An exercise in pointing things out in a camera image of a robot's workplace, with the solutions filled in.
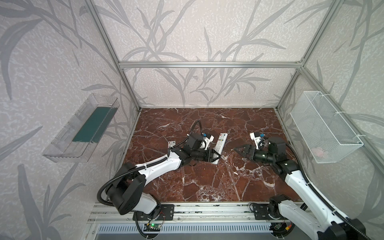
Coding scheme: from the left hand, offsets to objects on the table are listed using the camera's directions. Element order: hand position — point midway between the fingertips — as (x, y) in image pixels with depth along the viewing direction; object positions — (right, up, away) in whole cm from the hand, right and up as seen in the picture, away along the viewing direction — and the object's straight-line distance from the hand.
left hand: (219, 152), depth 79 cm
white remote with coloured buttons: (0, +3, +2) cm, 4 cm away
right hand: (+9, +4, -3) cm, 10 cm away
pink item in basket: (+48, +2, -6) cm, 48 cm away
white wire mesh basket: (+43, +10, -18) cm, 48 cm away
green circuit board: (-34, -35, -7) cm, 49 cm away
